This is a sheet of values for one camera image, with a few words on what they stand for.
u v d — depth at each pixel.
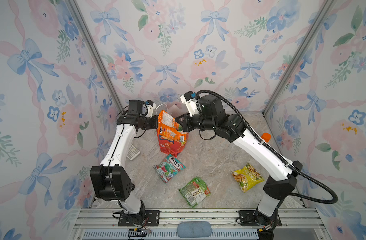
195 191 0.82
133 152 0.96
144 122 0.68
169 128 0.68
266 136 0.95
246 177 0.84
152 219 0.74
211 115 0.48
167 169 0.88
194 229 0.69
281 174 0.42
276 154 0.43
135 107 0.64
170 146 0.87
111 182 0.43
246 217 0.74
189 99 0.54
